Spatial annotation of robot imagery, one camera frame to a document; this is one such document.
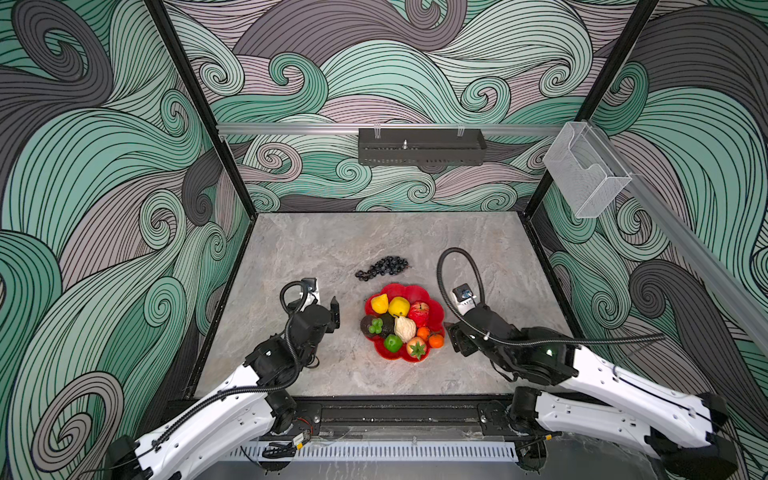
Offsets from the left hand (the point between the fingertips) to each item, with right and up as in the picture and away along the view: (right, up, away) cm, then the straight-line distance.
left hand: (322, 297), depth 77 cm
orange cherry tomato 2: (+31, -12, +2) cm, 33 cm away
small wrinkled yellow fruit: (+15, -4, +10) cm, 19 cm away
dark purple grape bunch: (+19, +6, +23) cm, 31 cm away
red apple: (+27, -6, +8) cm, 29 cm away
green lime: (+19, -13, +3) cm, 23 cm away
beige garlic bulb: (+22, -10, +6) cm, 25 cm away
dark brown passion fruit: (+11, -8, +4) cm, 14 cm away
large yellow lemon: (+21, -5, +11) cm, 24 cm away
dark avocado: (+18, -10, +7) cm, 22 cm away
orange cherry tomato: (+28, -12, +8) cm, 32 cm away
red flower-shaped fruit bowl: (+26, -2, +16) cm, 31 cm away
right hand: (+34, -5, -6) cm, 35 cm away
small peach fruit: (+25, -14, +2) cm, 29 cm away
